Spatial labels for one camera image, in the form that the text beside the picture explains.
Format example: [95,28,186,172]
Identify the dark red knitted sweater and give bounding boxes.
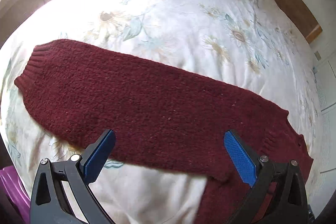
[14,39,313,223]

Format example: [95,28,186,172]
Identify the purple plastic storage box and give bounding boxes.
[1,165,30,223]

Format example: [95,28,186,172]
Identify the white wardrobe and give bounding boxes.
[310,38,335,218]

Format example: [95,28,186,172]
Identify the white floral bed sheet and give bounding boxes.
[1,0,322,223]

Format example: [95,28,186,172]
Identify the wall socket plate right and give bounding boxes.
[314,51,321,61]

